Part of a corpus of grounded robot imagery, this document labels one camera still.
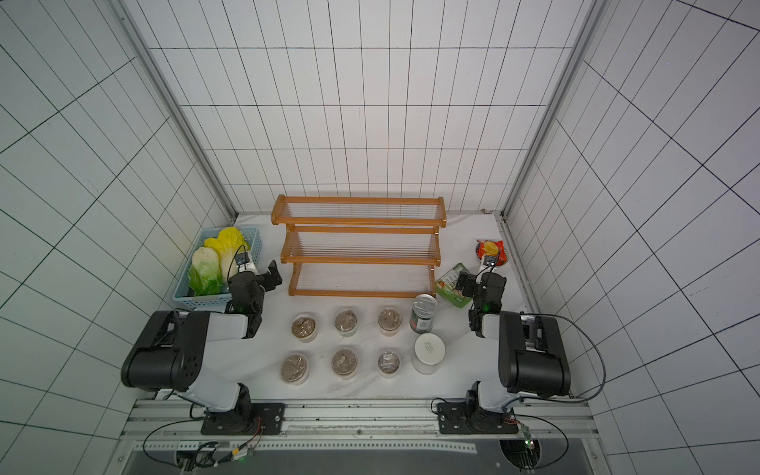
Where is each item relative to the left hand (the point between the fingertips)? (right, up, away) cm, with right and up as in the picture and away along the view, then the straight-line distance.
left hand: (260, 269), depth 95 cm
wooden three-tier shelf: (+32, +7, +13) cm, 35 cm away
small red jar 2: (+42, -23, -18) cm, 51 cm away
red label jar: (+42, -14, -9) cm, 46 cm away
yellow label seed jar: (+18, -16, -12) cm, 26 cm away
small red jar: (+30, -23, -18) cm, 42 cm away
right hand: (+69, 0, 0) cm, 69 cm away
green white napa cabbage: (-16, -1, -3) cm, 16 cm away
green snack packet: (+62, -6, +3) cm, 62 cm away
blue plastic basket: (-23, -8, -3) cm, 25 cm away
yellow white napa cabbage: (-14, +9, +6) cm, 17 cm away
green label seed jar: (+30, -14, -11) cm, 35 cm away
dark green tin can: (+52, -10, -13) cm, 55 cm away
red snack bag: (+79, +7, +7) cm, 80 cm away
